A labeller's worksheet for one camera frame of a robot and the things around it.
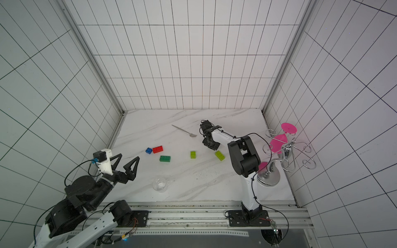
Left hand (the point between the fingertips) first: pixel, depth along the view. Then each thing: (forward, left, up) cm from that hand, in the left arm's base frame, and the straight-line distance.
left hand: (130, 159), depth 64 cm
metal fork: (+33, -23, -28) cm, 49 cm away
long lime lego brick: (+16, -43, -27) cm, 53 cm away
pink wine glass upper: (+18, -73, 0) cm, 75 cm away
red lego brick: (+20, -2, -27) cm, 34 cm away
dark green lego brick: (+13, -8, -26) cm, 30 cm away
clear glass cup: (-2, -8, -27) cm, 28 cm away
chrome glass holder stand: (+3, -70, -26) cm, 75 cm away
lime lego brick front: (+16, -25, -25) cm, 39 cm away
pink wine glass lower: (+8, -65, -1) cm, 65 cm away
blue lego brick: (+19, +3, -26) cm, 32 cm away
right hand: (+27, -37, -28) cm, 53 cm away
